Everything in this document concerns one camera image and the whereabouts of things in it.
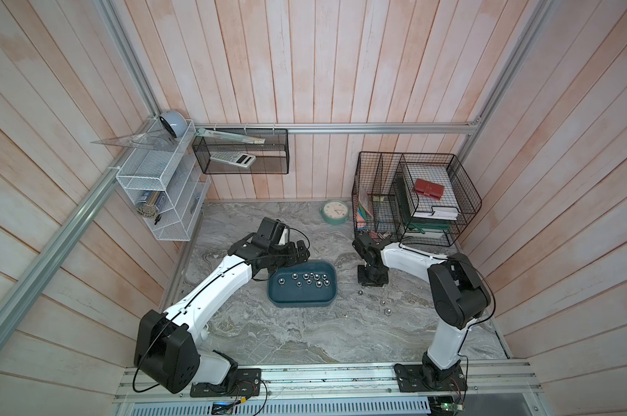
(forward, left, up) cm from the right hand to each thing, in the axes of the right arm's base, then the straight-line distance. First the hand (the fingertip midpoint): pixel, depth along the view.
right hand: (366, 281), depth 95 cm
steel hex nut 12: (-2, +15, +2) cm, 15 cm away
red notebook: (+26, -23, +23) cm, 41 cm away
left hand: (-2, +25, +18) cm, 30 cm away
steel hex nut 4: (-2, +32, +3) cm, 32 cm away
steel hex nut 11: (-3, +18, +2) cm, 18 cm away
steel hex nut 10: (0, +16, +2) cm, 16 cm away
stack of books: (+18, -21, +11) cm, 30 cm away
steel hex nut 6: (0, +23, +2) cm, 23 cm away
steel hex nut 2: (-9, -5, +1) cm, 10 cm away
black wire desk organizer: (+23, -17, +20) cm, 35 cm away
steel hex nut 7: (-2, +25, +2) cm, 25 cm away
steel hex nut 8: (-2, +21, +2) cm, 22 cm away
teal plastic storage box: (-3, +23, +2) cm, 23 cm away
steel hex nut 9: (0, +19, +2) cm, 19 cm away
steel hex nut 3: (-12, -5, +1) cm, 13 cm away
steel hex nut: (-5, +3, 0) cm, 5 cm away
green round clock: (+32, +11, +3) cm, 34 cm away
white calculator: (+37, +49, +28) cm, 68 cm away
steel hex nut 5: (+1, +27, +2) cm, 27 cm away
